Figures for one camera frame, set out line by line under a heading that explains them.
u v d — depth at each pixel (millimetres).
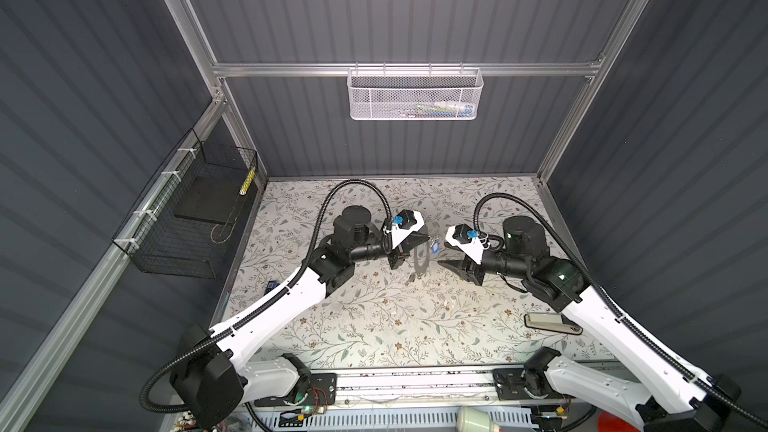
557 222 1112
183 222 722
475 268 598
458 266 608
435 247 690
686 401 381
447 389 751
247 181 818
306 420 706
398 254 598
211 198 765
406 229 574
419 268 770
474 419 638
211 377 383
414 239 590
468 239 561
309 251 533
